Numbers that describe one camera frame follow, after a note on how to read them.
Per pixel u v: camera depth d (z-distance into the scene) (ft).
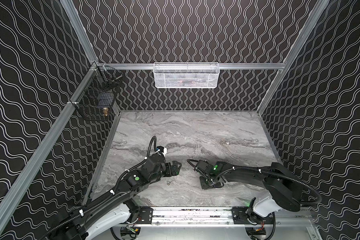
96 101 3.11
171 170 2.23
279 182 1.65
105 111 2.66
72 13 2.33
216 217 2.47
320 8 2.27
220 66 2.86
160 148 2.30
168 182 2.78
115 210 1.93
